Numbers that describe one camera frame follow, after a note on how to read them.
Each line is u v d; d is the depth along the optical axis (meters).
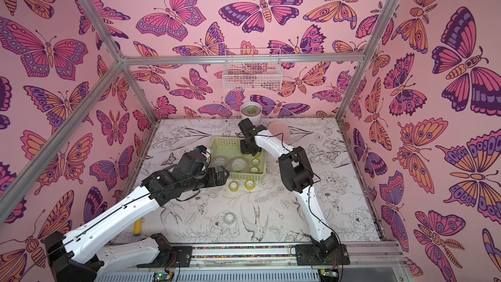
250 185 0.92
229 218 0.83
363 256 0.75
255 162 1.00
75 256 0.38
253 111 1.09
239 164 0.98
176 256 0.73
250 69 0.95
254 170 0.96
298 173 0.62
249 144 0.88
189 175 0.55
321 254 0.64
